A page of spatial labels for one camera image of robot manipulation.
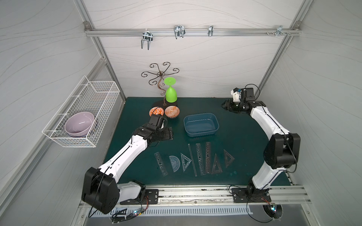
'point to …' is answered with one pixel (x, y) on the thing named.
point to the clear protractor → (175, 162)
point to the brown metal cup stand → (154, 70)
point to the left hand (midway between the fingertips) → (169, 134)
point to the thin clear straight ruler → (193, 167)
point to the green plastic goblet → (171, 95)
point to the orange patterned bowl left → (156, 110)
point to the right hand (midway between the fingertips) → (224, 104)
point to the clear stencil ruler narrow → (208, 157)
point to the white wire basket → (96, 97)
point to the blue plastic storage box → (201, 125)
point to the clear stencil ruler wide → (202, 172)
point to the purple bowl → (78, 124)
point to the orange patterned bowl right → (172, 111)
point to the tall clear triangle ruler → (215, 158)
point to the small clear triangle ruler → (232, 158)
